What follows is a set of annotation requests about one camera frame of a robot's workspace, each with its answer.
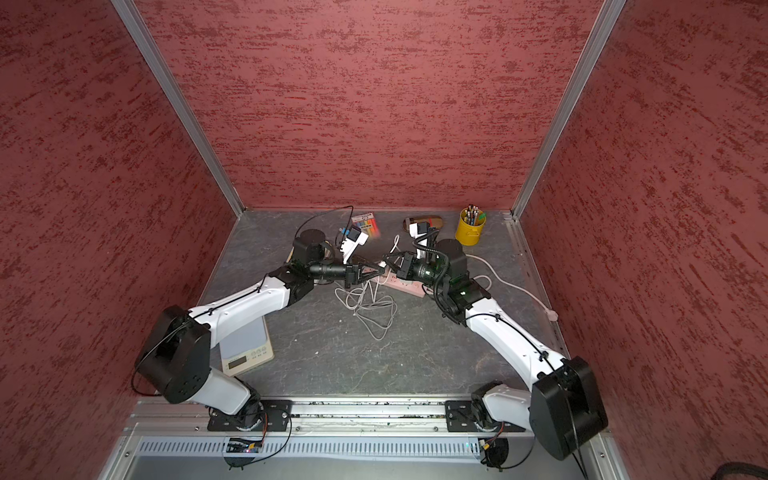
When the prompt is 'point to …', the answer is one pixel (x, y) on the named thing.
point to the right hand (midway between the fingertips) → (380, 264)
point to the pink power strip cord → (551, 314)
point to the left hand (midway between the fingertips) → (381, 275)
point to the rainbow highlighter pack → (367, 224)
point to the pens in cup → (473, 215)
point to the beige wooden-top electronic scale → (289, 255)
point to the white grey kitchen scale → (247, 351)
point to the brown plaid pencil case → (434, 222)
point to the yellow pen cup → (468, 235)
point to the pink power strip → (390, 279)
